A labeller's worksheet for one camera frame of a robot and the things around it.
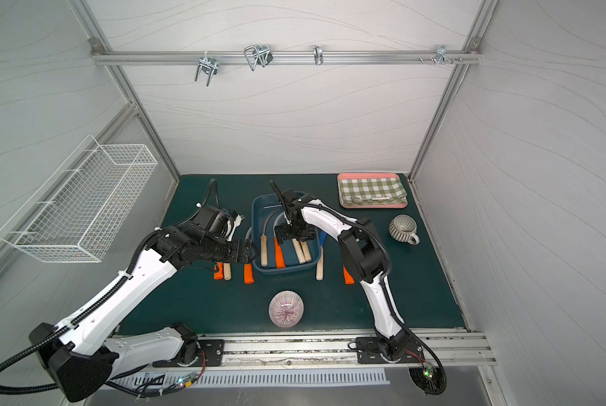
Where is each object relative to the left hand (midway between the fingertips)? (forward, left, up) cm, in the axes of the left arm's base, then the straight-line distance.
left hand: (245, 253), depth 73 cm
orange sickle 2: (0, -32, -17) cm, 37 cm away
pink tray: (+44, -46, -19) cm, 66 cm away
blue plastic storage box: (+9, -11, -19) cm, 23 cm away
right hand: (+15, -11, -16) cm, 24 cm away
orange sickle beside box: (+4, +3, -18) cm, 19 cm away
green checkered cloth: (+44, -47, -19) cm, 67 cm away
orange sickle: (+9, -7, -18) cm, 21 cm away
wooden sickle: (+11, -17, -18) cm, 27 cm away
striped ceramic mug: (+23, -57, -18) cm, 64 cm away
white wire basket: (+5, +45, +12) cm, 47 cm away
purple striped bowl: (-10, -11, -19) cm, 24 cm away
